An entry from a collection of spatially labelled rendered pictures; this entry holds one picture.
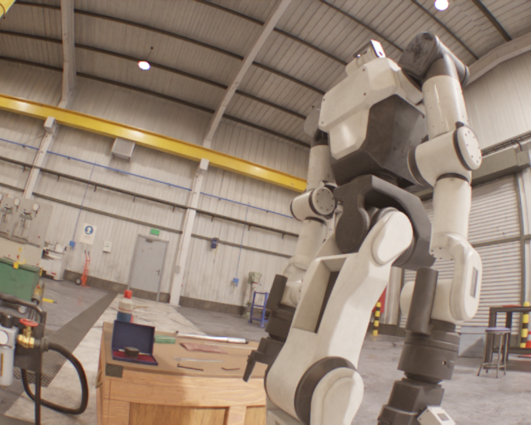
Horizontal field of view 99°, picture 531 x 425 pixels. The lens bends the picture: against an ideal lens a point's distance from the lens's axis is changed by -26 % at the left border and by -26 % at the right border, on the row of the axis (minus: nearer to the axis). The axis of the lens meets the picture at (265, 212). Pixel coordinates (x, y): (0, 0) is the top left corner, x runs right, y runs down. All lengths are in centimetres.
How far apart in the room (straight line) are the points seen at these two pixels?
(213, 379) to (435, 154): 97
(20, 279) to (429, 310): 371
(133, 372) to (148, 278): 994
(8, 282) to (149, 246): 779
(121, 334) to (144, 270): 974
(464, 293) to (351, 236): 29
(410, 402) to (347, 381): 14
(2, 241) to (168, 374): 588
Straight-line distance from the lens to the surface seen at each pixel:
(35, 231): 705
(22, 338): 124
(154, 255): 1098
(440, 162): 56
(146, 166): 1169
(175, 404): 113
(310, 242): 83
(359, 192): 67
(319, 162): 91
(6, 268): 383
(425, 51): 73
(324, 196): 84
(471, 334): 595
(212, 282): 1135
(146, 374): 107
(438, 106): 65
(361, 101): 72
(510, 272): 826
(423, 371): 46
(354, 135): 70
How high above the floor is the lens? 77
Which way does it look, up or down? 16 degrees up
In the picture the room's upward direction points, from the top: 9 degrees clockwise
